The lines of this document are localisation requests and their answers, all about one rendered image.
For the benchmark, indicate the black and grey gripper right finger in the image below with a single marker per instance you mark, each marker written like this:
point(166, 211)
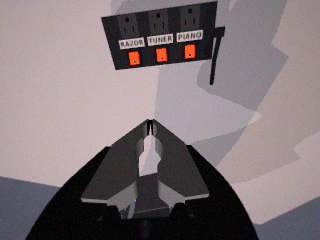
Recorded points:
point(185, 176)

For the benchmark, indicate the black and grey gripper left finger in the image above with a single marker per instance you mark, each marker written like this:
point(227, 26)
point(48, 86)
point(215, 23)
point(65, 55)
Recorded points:
point(110, 178)

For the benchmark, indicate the black power strip panel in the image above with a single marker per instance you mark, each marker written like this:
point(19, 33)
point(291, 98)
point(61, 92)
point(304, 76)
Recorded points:
point(164, 36)

